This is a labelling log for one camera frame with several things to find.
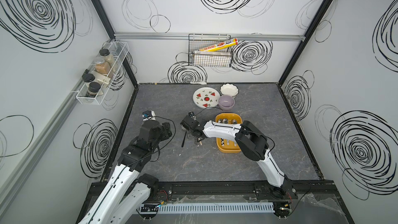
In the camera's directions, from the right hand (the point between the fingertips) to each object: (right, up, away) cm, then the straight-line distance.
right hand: (192, 131), depth 95 cm
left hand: (-13, +8, -21) cm, 25 cm away
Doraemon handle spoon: (+21, +6, +2) cm, 22 cm away
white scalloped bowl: (+27, +27, +21) cm, 43 cm away
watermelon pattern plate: (+9, +21, +17) cm, 29 cm away
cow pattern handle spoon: (+18, -5, -6) cm, 19 cm away
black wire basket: (+16, +44, -8) cm, 47 cm away
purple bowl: (+23, +18, +10) cm, 31 cm away
